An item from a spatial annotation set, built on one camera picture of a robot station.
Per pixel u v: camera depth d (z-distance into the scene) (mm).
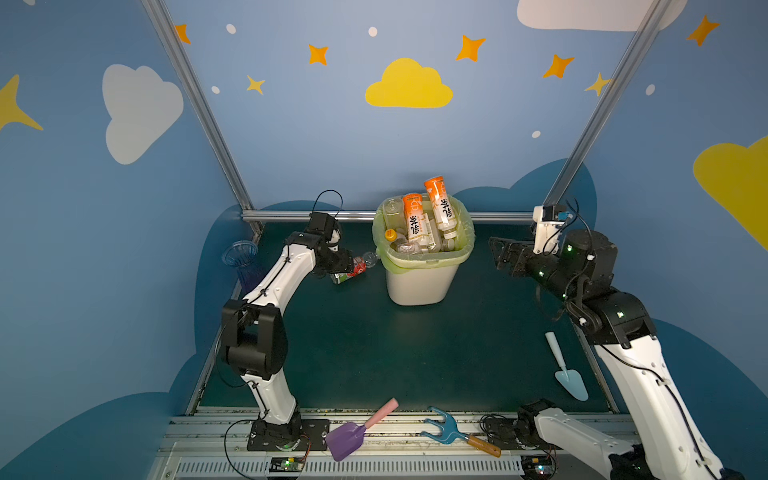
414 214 840
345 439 746
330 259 767
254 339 474
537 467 712
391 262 749
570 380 839
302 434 734
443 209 844
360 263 1040
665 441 362
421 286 914
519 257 545
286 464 713
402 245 783
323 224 717
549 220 515
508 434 745
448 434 733
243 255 883
